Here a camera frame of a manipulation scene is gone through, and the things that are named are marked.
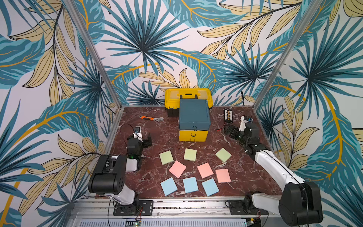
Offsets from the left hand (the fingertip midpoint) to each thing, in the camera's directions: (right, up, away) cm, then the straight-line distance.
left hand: (142, 134), depth 92 cm
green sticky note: (+16, -14, -2) cm, 22 cm away
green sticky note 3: (+54, -13, 0) cm, 55 cm away
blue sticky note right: (+42, -28, -13) cm, 53 cm away
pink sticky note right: (+51, -24, -7) cm, 57 cm away
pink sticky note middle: (+41, -21, -6) cm, 46 cm away
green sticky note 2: (+32, -13, +1) cm, 34 cm away
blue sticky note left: (+19, -29, -10) cm, 36 cm away
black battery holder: (+63, +13, +21) cm, 68 cm away
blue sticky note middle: (+31, -28, -12) cm, 43 cm away
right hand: (+56, +5, -7) cm, 57 cm away
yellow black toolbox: (+20, +27, +11) cm, 35 cm away
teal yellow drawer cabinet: (+33, +7, -9) cm, 35 cm away
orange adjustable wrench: (+8, +10, +17) cm, 22 cm away
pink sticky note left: (+23, -21, -6) cm, 32 cm away
